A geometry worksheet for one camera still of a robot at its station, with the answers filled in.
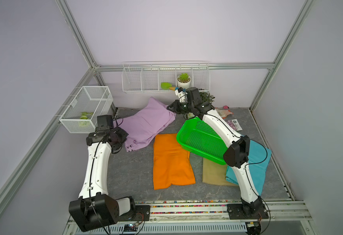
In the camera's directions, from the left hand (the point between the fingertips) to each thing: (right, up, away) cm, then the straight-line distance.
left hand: (126, 137), depth 77 cm
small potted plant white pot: (+31, +34, +13) cm, 48 cm away
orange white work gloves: (+65, +16, +39) cm, 77 cm away
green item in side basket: (-21, +11, -3) cm, 24 cm away
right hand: (+21, +17, +6) cm, 28 cm away
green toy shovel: (+20, +33, +22) cm, 44 cm away
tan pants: (+49, -22, +7) cm, 54 cm away
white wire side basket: (-19, +21, +7) cm, 30 cm away
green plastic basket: (+41, -2, +23) cm, 47 cm away
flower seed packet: (+71, +7, +33) cm, 79 cm away
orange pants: (+24, -18, +11) cm, 31 cm away
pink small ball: (+68, +21, +47) cm, 85 cm away
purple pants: (+5, +7, +10) cm, 13 cm away
